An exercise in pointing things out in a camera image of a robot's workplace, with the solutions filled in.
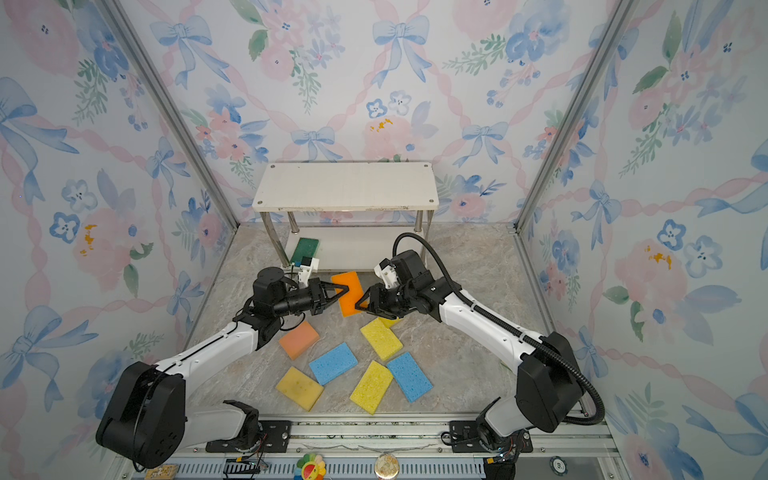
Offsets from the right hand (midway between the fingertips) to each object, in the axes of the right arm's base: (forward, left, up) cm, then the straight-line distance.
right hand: (359, 307), depth 76 cm
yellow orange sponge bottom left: (-15, +16, -17) cm, 28 cm away
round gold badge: (-32, -7, -19) cm, 38 cm away
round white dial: (-31, -48, -19) cm, 60 cm away
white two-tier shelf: (+28, +16, +16) cm, 36 cm away
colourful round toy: (-32, +10, -17) cm, 38 cm away
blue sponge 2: (-12, -13, -17) cm, 25 cm away
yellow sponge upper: (+4, -7, -17) cm, 19 cm away
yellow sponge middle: (0, -5, -18) cm, 19 cm away
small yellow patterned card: (-34, +44, -17) cm, 58 cm away
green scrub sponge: (+29, +22, -10) cm, 38 cm away
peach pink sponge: (-2, +20, -17) cm, 26 cm away
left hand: (+3, +3, +3) cm, 5 cm away
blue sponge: (-9, +8, -17) cm, 21 cm away
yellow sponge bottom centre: (-15, -3, -17) cm, 23 cm away
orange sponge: (+3, +2, +2) cm, 4 cm away
